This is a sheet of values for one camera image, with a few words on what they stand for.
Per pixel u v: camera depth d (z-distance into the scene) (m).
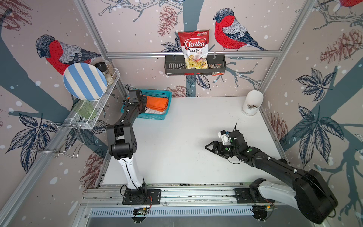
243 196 0.73
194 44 0.80
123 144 0.53
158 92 1.15
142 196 0.66
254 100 1.05
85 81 0.73
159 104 1.01
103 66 0.78
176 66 0.95
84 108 0.70
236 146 0.66
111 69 0.86
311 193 0.41
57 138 0.57
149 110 1.06
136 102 0.76
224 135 0.78
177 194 0.76
